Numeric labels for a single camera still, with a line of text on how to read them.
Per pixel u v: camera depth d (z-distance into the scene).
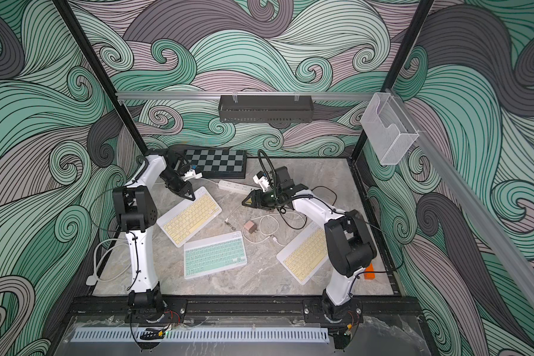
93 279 0.81
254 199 0.77
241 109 0.95
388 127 0.77
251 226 0.92
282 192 0.71
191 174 0.92
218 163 1.14
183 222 0.90
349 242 0.48
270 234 0.92
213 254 0.86
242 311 0.74
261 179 0.81
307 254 0.86
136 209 0.61
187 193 0.93
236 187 1.06
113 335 0.70
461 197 0.56
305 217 0.95
